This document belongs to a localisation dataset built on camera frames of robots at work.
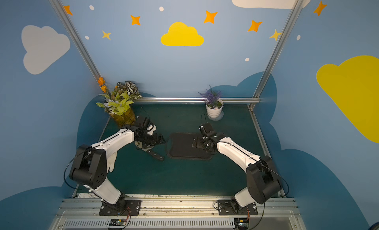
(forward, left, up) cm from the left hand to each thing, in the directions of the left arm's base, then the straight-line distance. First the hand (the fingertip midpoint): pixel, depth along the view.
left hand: (160, 141), depth 91 cm
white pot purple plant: (+28, -35, +7) cm, 46 cm away
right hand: (-1, -26, +2) cm, 26 cm away
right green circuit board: (-41, -46, -8) cm, 62 cm away
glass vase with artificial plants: (+21, +28, +14) cm, 38 cm away
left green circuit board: (-41, +16, -8) cm, 45 cm away
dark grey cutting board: (+2, -11, -9) cm, 15 cm away
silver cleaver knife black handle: (-3, +9, -5) cm, 10 cm away
